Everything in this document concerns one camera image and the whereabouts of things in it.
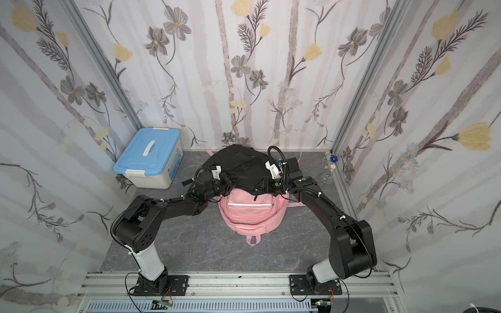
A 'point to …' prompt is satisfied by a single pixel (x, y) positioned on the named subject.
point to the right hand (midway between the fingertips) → (261, 184)
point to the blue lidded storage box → (151, 158)
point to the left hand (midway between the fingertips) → (242, 176)
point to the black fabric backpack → (244, 167)
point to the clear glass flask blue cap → (328, 177)
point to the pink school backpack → (252, 216)
